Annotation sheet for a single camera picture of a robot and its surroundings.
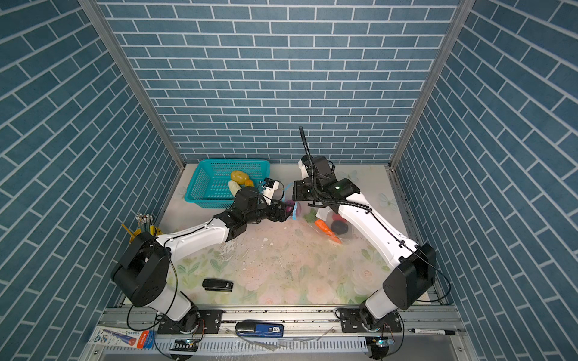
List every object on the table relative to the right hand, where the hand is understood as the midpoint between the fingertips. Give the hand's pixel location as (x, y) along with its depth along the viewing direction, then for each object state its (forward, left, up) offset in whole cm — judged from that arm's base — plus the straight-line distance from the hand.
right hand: (290, 187), depth 78 cm
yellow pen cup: (-13, +52, -10) cm, 55 cm away
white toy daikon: (+16, +30, -21) cm, 40 cm away
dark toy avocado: (-3, -19, -21) cm, 28 cm away
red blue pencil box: (-45, +47, -24) cm, 70 cm away
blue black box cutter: (-40, +8, -21) cm, 46 cm away
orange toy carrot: (-2, -14, -24) cm, 28 cm away
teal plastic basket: (+17, +44, -25) cm, 54 cm away
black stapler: (-28, +24, -23) cm, 43 cm away
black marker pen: (-35, -49, -27) cm, 67 cm away
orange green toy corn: (+19, +23, -22) cm, 37 cm away
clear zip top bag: (+1, -14, -23) cm, 27 cm away
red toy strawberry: (+3, -19, -22) cm, 30 cm away
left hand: (-2, +1, -9) cm, 9 cm away
